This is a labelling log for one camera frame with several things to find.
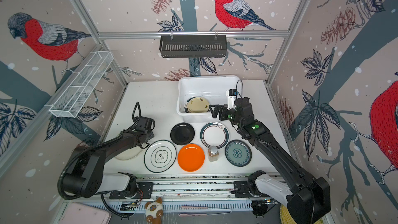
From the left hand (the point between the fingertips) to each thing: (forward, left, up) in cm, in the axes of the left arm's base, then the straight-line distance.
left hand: (147, 133), depth 91 cm
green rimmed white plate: (0, -41, -1) cm, 41 cm away
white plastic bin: (+34, -42, +3) cm, 54 cm away
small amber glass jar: (-15, -39, +8) cm, 42 cm away
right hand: (+3, -40, +23) cm, 46 cm away
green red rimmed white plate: (+20, -22, +1) cm, 30 cm away
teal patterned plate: (-11, -54, -2) cm, 55 cm away
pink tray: (-38, +22, 0) cm, 44 cm away
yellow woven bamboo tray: (-40, -70, 0) cm, 81 cm away
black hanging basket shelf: (+54, -27, +26) cm, 66 cm away
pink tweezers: (-36, -33, -2) cm, 49 cm away
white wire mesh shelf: (+3, +29, +28) cm, 40 cm away
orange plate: (-14, -27, -2) cm, 30 cm away
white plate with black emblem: (-13, -10, -2) cm, 16 cm away
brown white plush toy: (-37, -12, +1) cm, 39 cm away
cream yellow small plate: (+21, -31, +1) cm, 37 cm away
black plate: (0, -21, -1) cm, 21 cm away
